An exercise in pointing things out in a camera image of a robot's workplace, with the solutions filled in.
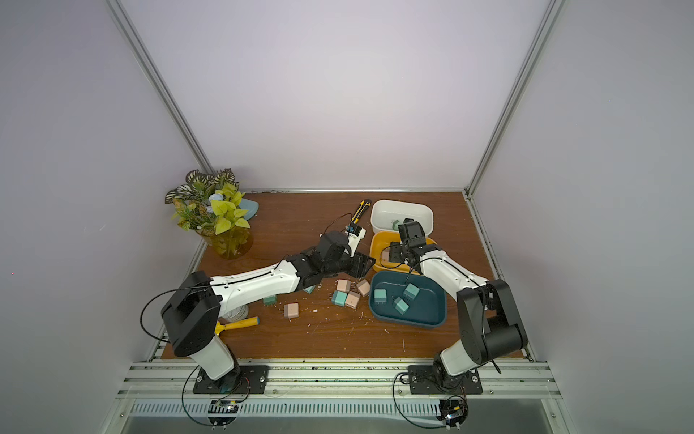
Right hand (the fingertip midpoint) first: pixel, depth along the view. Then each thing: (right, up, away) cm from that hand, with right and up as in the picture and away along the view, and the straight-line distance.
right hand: (403, 244), depth 92 cm
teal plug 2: (-9, -17, -5) cm, 19 cm away
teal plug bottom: (-2, -19, -9) cm, 21 cm away
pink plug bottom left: (-37, -20, -9) cm, 43 cm away
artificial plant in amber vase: (-62, +14, -10) cm, 64 cm away
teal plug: (-22, -17, -5) cm, 28 cm away
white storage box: (-4, +12, +19) cm, 23 cm away
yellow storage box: (-8, -4, +5) cm, 10 cm away
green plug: (-1, +6, +14) cm, 15 cm away
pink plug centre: (-21, -14, -2) cm, 25 cm away
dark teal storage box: (+8, -21, -4) cm, 23 cm away
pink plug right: (-14, -14, -3) cm, 20 cm away
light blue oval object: (-63, +14, +23) cm, 68 cm away
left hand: (-11, -3, -12) cm, 16 cm away
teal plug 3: (+2, -15, -5) cm, 16 cm away
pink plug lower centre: (-18, -17, -6) cm, 25 cm away
